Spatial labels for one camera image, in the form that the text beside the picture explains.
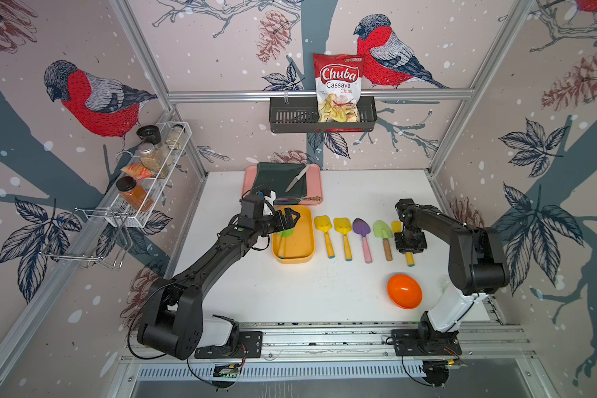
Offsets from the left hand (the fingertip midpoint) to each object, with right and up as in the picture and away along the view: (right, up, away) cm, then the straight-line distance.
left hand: (294, 213), depth 84 cm
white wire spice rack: (-40, +9, -15) cm, 43 cm away
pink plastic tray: (+8, +12, +34) cm, 36 cm away
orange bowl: (+37, -26, -2) cm, 46 cm away
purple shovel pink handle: (+27, -8, +14) cm, 32 cm away
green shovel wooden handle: (+35, -8, +15) cm, 39 cm away
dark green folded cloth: (-10, +15, +36) cm, 40 cm away
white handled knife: (0, +14, +34) cm, 36 cm away
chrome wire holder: (-52, -12, -17) cm, 56 cm away
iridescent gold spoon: (+8, +4, +26) cm, 28 cm away
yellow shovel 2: (+19, -7, +16) cm, 26 cm away
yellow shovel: (+12, -6, +17) cm, 21 cm away
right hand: (+43, -14, +9) cm, 46 cm away
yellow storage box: (+1, -14, +9) cm, 17 cm away
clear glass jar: (-44, +28, +4) cm, 52 cm away
